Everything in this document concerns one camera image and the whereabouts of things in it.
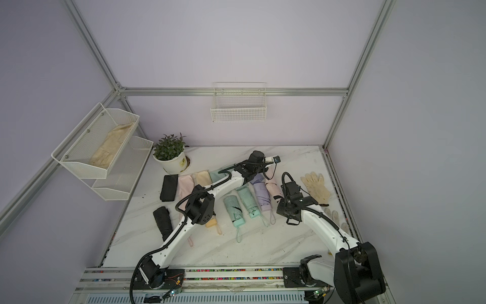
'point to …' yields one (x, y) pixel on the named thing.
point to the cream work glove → (316, 187)
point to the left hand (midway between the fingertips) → (262, 155)
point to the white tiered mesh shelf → (118, 182)
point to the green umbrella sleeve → (215, 176)
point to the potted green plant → (170, 152)
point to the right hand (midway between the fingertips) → (285, 212)
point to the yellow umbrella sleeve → (202, 178)
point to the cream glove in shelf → (104, 155)
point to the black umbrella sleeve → (169, 188)
